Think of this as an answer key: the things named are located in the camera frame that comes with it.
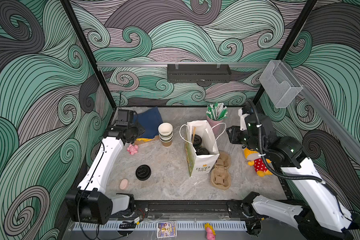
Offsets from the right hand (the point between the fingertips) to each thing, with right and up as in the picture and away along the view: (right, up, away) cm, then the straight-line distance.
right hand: (229, 130), depth 64 cm
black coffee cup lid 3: (-43, -26, +20) cm, 54 cm away
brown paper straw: (-14, -3, +15) cm, 21 cm away
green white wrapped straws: (+3, +10, +32) cm, 34 cm away
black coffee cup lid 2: (-10, -13, +17) cm, 23 cm away
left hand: (-42, 0, +15) cm, 45 cm away
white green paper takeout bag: (-12, -17, +8) cm, 23 cm away
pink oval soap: (-52, -31, +16) cm, 63 cm away
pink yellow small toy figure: (-8, -46, +1) cm, 47 cm away
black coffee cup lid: (-11, -7, +20) cm, 24 cm away
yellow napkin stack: (-45, -9, +31) cm, 55 cm away
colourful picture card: (-28, -46, +3) cm, 54 cm away
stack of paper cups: (-30, -3, +24) cm, 39 cm away
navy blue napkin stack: (-42, +4, +39) cm, 58 cm away
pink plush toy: (-51, -15, +28) cm, 60 cm away
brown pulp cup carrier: (+2, -28, +18) cm, 33 cm away
